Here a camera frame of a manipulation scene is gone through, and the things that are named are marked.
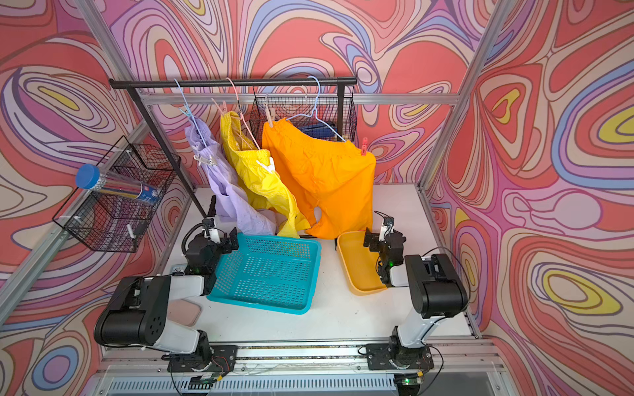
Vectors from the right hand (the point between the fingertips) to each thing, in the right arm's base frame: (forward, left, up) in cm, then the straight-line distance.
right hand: (380, 234), depth 96 cm
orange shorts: (+1, +20, +28) cm, 35 cm away
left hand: (0, +59, +7) cm, 60 cm away
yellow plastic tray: (-12, +10, -3) cm, 16 cm away
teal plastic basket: (-12, +44, -4) cm, 45 cm away
